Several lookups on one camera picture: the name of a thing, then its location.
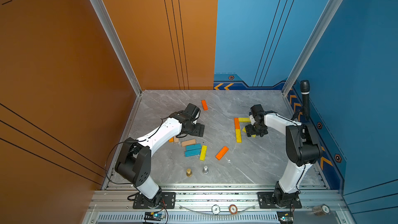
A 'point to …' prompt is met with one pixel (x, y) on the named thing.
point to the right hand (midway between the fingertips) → (253, 132)
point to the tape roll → (322, 209)
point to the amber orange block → (171, 140)
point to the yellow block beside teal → (203, 153)
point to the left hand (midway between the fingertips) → (197, 128)
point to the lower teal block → (192, 152)
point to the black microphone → (305, 92)
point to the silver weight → (205, 170)
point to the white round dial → (215, 209)
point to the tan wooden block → (188, 142)
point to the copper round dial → (233, 209)
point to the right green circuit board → (285, 217)
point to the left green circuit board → (153, 216)
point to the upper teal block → (196, 146)
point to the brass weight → (189, 173)
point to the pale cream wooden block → (175, 140)
